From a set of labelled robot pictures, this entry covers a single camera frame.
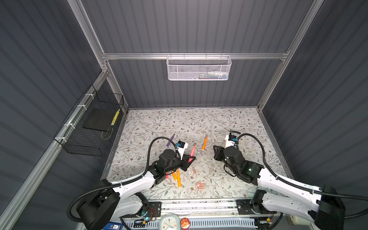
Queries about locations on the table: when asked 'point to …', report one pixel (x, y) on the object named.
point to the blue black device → (113, 225)
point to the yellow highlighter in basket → (115, 117)
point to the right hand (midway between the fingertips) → (214, 148)
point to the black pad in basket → (100, 119)
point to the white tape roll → (293, 219)
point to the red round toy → (185, 223)
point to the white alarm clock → (169, 222)
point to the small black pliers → (232, 131)
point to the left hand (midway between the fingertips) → (194, 157)
